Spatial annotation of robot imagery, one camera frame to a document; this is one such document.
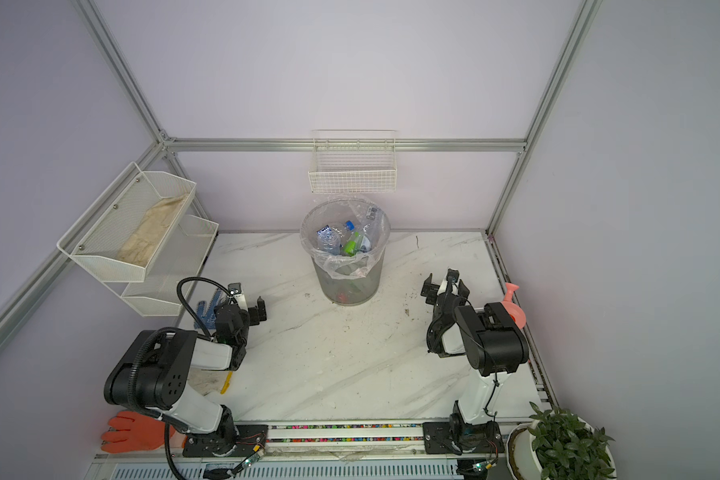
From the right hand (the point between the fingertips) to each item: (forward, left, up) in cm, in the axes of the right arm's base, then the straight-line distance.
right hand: (445, 276), depth 94 cm
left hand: (-7, +65, -3) cm, 65 cm away
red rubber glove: (-44, +83, -8) cm, 94 cm away
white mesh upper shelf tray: (-3, +90, +22) cm, 92 cm away
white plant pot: (-48, -13, -10) cm, 51 cm away
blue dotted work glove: (-11, +78, -10) cm, 79 cm away
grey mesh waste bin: (-4, +30, -4) cm, 31 cm away
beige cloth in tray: (-7, +82, +22) cm, 86 cm away
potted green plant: (-48, -15, +8) cm, 51 cm away
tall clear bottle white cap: (+4, +24, +16) cm, 30 cm away
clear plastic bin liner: (+14, +35, +14) cm, 41 cm away
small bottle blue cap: (+9, +30, +14) cm, 34 cm away
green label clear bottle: (+3, +29, +11) cm, 31 cm away
